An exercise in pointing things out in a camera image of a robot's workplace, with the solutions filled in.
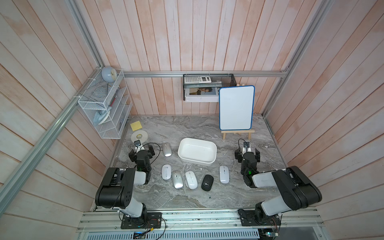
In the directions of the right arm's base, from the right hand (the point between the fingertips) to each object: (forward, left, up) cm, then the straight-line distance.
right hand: (248, 147), depth 92 cm
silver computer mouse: (+1, +52, -6) cm, 53 cm away
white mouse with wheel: (-15, +15, -7) cm, 23 cm away
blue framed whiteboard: (+20, +7, +15) cm, 26 cm away
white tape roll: (+13, +74, -6) cm, 75 cm away
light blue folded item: (+6, +87, +22) cm, 90 cm away
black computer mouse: (-21, +26, -6) cm, 34 cm away
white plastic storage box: (+1, +32, -7) cm, 32 cm away
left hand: (-2, +67, +1) cm, 67 cm away
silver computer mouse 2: (-19, +44, -6) cm, 48 cm away
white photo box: (+26, +29, +21) cm, 44 cm away
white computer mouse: (-20, +36, -4) cm, 41 cm away
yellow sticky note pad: (+23, +80, -7) cm, 83 cm away
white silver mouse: (-15, +50, -5) cm, 53 cm away
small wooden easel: (+12, +3, 0) cm, 12 cm away
